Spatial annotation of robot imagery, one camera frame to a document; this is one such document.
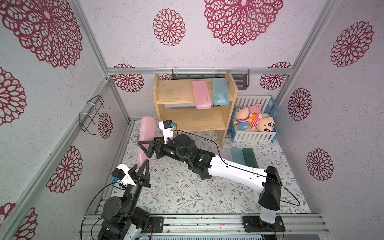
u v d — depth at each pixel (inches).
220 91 28.2
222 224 29.6
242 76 37.2
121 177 19.5
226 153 39.6
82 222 14.5
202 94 28.0
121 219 18.8
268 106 44.7
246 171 18.3
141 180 21.4
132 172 22.2
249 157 38.6
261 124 39.5
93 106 30.7
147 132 22.9
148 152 21.2
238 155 39.4
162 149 22.1
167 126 21.9
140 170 22.4
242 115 41.6
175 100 27.7
